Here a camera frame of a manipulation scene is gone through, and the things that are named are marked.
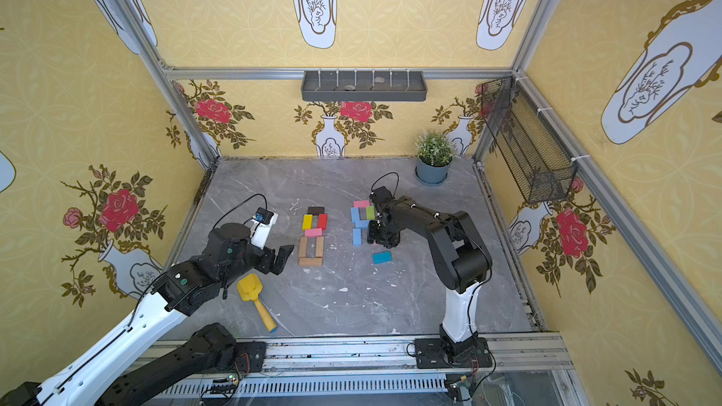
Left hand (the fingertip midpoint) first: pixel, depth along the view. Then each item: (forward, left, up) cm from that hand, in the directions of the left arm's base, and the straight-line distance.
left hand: (281, 239), depth 74 cm
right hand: (+8, -26, -20) cm, 33 cm away
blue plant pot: (+36, -50, -16) cm, 63 cm away
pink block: (+13, -5, -20) cm, 24 cm away
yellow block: (+17, -2, -20) cm, 26 cm away
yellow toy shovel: (-6, +12, -17) cm, 22 cm away
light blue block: (+17, -22, -21) cm, 34 cm away
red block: (+19, -7, -21) cm, 29 cm away
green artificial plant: (+36, -49, -2) cm, 61 cm away
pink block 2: (+25, -22, -20) cm, 39 cm away
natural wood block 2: (+3, -4, -22) cm, 22 cm away
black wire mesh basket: (+23, -75, +7) cm, 79 cm away
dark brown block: (+24, -5, -21) cm, 32 cm away
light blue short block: (+10, -20, -18) cm, 29 cm away
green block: (+21, -25, -19) cm, 38 cm away
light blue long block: (+20, -19, -19) cm, 34 cm away
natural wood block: (+7, -7, -19) cm, 22 cm away
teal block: (+4, -28, -21) cm, 35 cm away
